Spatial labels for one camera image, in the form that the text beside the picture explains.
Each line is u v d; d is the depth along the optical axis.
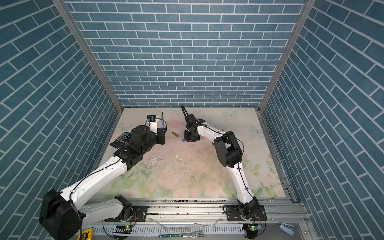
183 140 1.02
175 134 1.06
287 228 0.69
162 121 0.75
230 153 0.61
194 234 0.68
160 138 0.69
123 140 1.00
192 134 0.89
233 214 0.73
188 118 0.85
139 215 0.74
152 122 0.66
